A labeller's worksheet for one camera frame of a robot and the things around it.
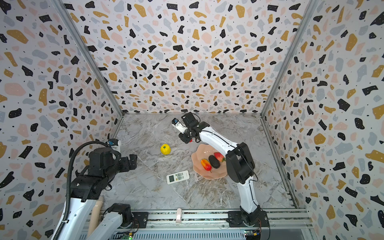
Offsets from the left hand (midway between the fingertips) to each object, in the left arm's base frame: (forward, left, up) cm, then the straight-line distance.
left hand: (126, 154), depth 71 cm
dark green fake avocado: (+5, -43, -20) cm, 48 cm away
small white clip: (-23, -24, -21) cm, 39 cm away
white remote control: (-2, -22, -23) cm, 32 cm away
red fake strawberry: (+8, -47, -18) cm, 51 cm away
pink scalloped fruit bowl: (+14, -37, -22) cm, 45 cm away
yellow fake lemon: (+14, -13, -19) cm, 27 cm away
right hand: (+20, -23, -8) cm, 32 cm away
